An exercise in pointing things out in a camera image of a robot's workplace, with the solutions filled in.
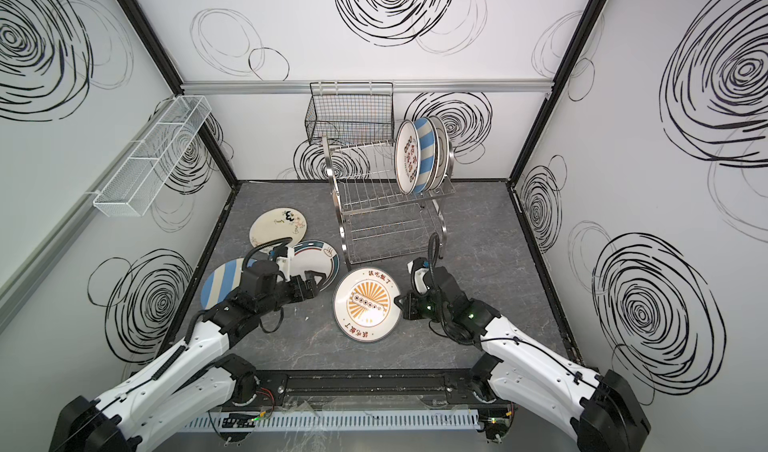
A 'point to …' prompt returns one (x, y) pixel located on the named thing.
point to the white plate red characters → (407, 157)
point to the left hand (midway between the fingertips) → (318, 278)
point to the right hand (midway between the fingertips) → (390, 305)
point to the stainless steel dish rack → (379, 219)
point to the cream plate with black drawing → (276, 224)
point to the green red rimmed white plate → (317, 256)
